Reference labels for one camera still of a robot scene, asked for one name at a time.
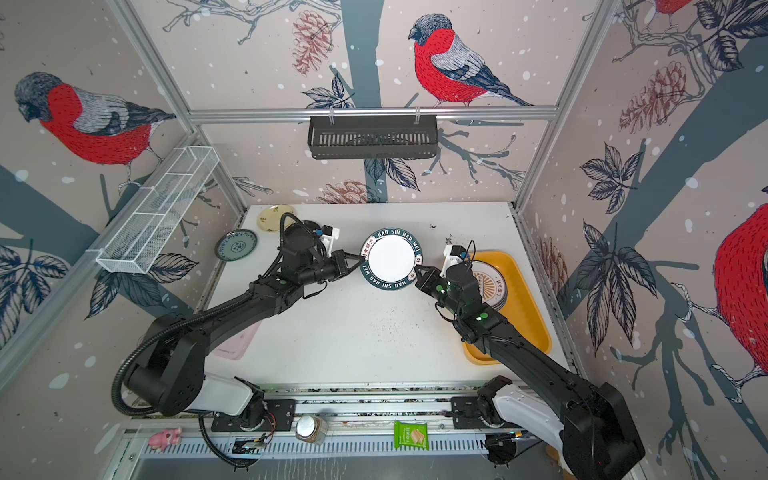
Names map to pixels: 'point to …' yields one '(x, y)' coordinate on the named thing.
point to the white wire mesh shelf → (128, 253)
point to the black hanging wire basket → (373, 136)
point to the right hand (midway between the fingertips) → (411, 270)
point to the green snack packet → (411, 436)
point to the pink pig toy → (161, 440)
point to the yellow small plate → (269, 218)
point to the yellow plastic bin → (519, 309)
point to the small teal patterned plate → (235, 245)
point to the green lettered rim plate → (391, 255)
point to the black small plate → (311, 225)
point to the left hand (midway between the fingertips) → (365, 260)
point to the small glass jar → (311, 428)
